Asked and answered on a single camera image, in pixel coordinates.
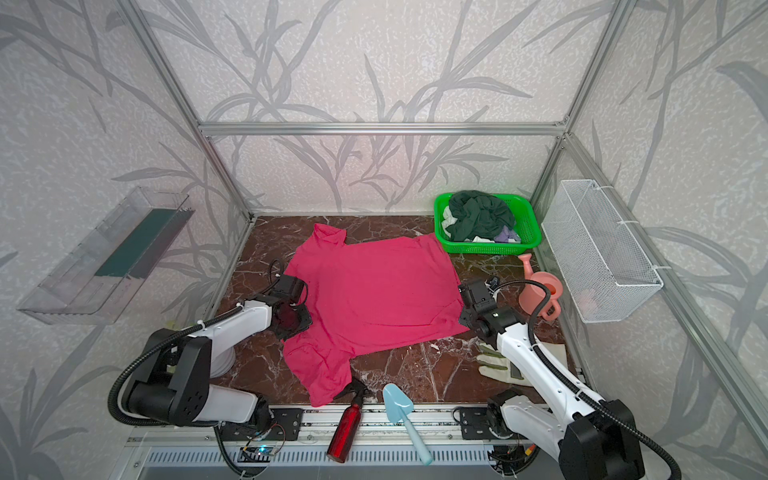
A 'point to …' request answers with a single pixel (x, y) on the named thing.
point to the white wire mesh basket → (602, 268)
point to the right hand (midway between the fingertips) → (474, 304)
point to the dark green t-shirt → (477, 214)
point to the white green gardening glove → (494, 364)
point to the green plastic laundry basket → (526, 223)
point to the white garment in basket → (449, 220)
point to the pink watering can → (533, 295)
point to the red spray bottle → (350, 423)
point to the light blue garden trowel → (398, 404)
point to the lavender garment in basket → (506, 235)
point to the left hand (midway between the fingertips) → (311, 315)
